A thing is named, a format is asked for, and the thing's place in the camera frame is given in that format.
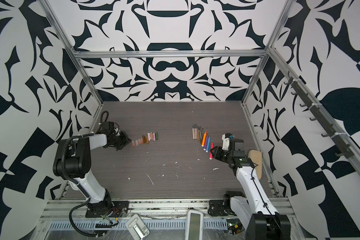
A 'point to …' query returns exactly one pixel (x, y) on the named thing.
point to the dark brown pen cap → (144, 139)
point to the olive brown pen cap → (146, 139)
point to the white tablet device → (194, 230)
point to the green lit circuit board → (234, 226)
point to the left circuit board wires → (106, 226)
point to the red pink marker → (211, 155)
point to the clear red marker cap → (133, 143)
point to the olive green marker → (200, 136)
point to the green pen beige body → (193, 133)
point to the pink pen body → (195, 133)
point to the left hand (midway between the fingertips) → (131, 137)
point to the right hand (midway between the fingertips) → (214, 149)
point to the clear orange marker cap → (141, 140)
